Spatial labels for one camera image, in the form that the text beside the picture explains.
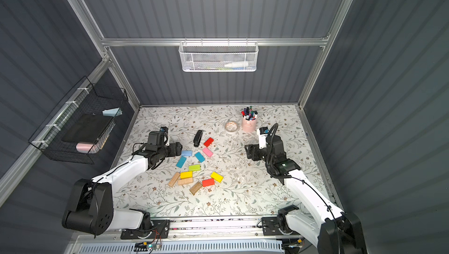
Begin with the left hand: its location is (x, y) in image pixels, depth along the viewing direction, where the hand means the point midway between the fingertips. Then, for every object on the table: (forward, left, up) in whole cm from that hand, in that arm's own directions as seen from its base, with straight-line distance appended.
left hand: (176, 147), depth 90 cm
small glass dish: (+21, -29, -9) cm, 37 cm away
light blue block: (+2, -3, -10) cm, 10 cm away
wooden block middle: (-15, -6, -8) cm, 18 cm away
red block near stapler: (+8, -16, -8) cm, 19 cm away
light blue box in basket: (+8, +27, +18) cm, 33 cm away
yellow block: (-11, -5, -9) cm, 15 cm away
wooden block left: (-13, 0, -8) cm, 16 cm away
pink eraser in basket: (-13, +27, +22) cm, 37 cm away
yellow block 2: (-13, -21, -9) cm, 26 cm away
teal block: (-1, -11, -9) cm, 15 cm away
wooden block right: (-18, -11, -8) cm, 23 cm away
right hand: (-4, -39, +7) cm, 40 cm away
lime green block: (-8, -9, -9) cm, 15 cm away
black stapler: (+9, -10, -5) cm, 14 cm away
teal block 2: (-4, -2, -8) cm, 9 cm away
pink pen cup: (+16, -40, -3) cm, 43 cm away
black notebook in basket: (-6, +29, +23) cm, 38 cm away
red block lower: (-15, -17, -10) cm, 25 cm away
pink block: (+2, -15, -9) cm, 18 cm away
